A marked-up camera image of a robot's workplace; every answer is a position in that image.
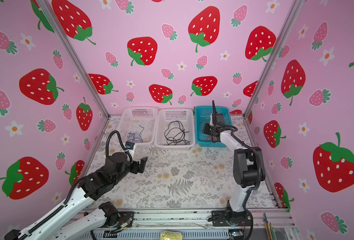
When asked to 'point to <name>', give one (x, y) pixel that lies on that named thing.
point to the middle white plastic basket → (184, 115)
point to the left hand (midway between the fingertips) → (140, 155)
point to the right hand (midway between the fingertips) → (202, 127)
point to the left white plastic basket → (130, 118)
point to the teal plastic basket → (202, 115)
